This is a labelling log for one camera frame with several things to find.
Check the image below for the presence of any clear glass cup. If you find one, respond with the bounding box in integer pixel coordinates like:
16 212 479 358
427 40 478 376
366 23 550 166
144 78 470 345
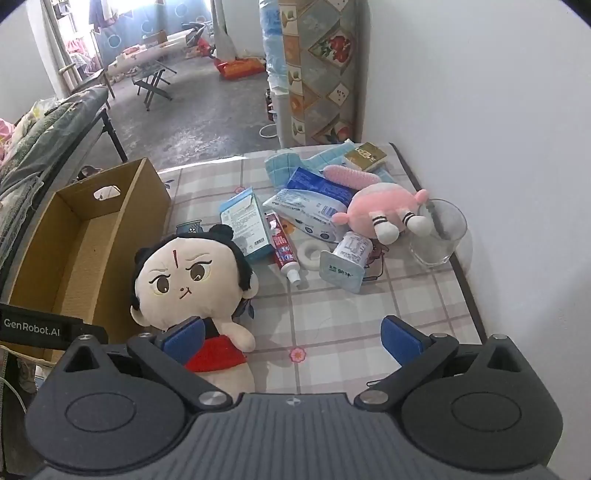
410 198 468 267

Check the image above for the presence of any red orange box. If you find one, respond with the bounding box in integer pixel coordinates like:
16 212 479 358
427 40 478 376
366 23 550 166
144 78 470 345
216 58 267 80

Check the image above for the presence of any grey floral quilt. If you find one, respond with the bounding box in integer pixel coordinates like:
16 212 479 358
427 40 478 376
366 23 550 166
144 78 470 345
0 85 110 204

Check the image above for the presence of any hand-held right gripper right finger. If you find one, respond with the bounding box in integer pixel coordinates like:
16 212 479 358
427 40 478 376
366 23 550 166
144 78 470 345
355 315 525 411

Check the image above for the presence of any blue white carton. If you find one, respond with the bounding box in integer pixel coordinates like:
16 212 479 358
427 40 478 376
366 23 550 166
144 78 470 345
218 187 274 265

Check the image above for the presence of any pink ribbed roll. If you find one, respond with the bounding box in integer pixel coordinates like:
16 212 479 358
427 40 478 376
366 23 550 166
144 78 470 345
323 165 380 191

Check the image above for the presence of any blue white wet wipes pack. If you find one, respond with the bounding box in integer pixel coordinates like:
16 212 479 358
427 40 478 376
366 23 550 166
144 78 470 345
262 167 356 243

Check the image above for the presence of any blue circle-print curtain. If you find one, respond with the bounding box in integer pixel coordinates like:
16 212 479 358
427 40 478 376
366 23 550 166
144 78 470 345
95 0 214 61

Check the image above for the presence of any black metal bed frame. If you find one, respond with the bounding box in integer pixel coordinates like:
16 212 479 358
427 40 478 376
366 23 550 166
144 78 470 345
0 90 129 282

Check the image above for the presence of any black-haired plush doll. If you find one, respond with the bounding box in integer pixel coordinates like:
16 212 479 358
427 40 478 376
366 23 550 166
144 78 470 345
130 224 258 395

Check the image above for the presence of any red toothpaste tube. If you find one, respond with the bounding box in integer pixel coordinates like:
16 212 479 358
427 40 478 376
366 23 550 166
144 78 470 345
264 211 302 283

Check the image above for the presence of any black folding stool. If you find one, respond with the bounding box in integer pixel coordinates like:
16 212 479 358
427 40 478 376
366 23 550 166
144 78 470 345
132 65 178 112

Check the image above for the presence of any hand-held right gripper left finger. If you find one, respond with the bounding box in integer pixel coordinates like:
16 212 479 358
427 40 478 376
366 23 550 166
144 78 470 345
61 316 234 412

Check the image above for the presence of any wooden chair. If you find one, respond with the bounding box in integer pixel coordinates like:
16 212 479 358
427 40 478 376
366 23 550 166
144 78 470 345
59 64 115 110

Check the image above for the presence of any red scooter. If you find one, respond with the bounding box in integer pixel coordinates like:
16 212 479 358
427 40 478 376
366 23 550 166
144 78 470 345
181 21 219 60

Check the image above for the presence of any white yogurt cup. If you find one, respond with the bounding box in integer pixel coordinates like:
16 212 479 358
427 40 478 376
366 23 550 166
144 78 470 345
320 232 374 294

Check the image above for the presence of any pink round plush toy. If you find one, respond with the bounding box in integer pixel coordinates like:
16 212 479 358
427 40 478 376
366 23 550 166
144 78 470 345
333 182 432 244

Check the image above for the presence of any teal cloth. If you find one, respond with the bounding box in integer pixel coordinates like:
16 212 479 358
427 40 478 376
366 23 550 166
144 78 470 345
302 143 395 185

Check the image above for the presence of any white tape roll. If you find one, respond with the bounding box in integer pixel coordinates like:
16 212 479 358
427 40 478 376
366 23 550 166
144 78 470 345
298 241 332 271

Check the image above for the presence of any large blue water jug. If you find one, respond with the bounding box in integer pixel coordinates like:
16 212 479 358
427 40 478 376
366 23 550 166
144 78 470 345
259 0 289 93

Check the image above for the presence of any white long table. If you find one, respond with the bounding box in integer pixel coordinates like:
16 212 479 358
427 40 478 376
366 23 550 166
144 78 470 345
107 34 195 75

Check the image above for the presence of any plaid tablecloth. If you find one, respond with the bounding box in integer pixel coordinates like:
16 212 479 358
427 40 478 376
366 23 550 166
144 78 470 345
154 142 490 398

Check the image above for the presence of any white water dispenser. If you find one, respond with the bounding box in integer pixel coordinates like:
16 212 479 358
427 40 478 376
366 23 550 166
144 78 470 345
271 90 290 148

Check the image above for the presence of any brown cardboard box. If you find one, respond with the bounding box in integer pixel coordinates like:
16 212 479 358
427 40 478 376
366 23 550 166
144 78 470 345
0 158 172 365

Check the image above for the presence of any floral patterned board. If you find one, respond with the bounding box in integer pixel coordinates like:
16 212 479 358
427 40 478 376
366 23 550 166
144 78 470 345
278 0 365 149

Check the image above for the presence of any light blue waffle towel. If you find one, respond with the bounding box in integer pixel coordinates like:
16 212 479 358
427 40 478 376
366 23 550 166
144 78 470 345
264 151 308 190

